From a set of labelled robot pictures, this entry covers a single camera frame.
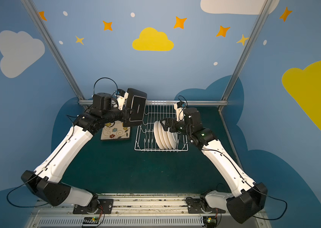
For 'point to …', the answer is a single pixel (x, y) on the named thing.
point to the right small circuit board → (210, 222)
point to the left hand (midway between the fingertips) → (132, 108)
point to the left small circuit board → (90, 220)
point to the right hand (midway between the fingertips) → (168, 119)
